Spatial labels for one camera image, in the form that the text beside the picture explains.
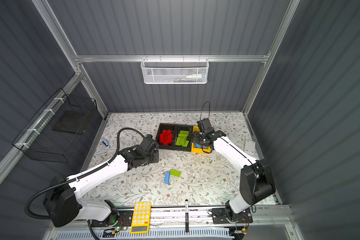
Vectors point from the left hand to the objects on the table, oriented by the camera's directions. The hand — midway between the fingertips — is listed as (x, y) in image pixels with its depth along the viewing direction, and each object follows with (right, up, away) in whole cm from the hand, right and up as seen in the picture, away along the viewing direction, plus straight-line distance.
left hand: (158, 156), depth 82 cm
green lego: (+9, -11, +7) cm, 16 cm away
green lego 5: (+14, +6, +18) cm, 24 cm away
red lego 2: (+5, +9, +17) cm, 20 cm away
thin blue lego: (+4, -14, +5) cm, 15 cm away
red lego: (+4, +12, +24) cm, 27 cm away
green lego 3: (+13, +10, +21) cm, 27 cm away
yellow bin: (+24, +1, +14) cm, 28 cm away
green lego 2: (+15, +12, +23) cm, 30 cm away
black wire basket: (-50, +13, -9) cm, 52 cm away
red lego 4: (+3, +7, +17) cm, 19 cm away
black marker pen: (+16, -28, -7) cm, 33 cm away
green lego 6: (+13, +8, +20) cm, 25 cm away
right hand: (+23, +10, +6) cm, 26 cm away
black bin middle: (+11, +16, +26) cm, 33 cm away
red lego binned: (0, +10, +20) cm, 22 cm away
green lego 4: (+11, +5, +20) cm, 23 cm away
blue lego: (+23, +4, +15) cm, 28 cm away
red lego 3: (0, +7, +19) cm, 20 cm away
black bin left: (0, +17, +22) cm, 28 cm away
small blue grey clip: (-40, +6, +20) cm, 45 cm away
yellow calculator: (-7, -29, -9) cm, 31 cm away
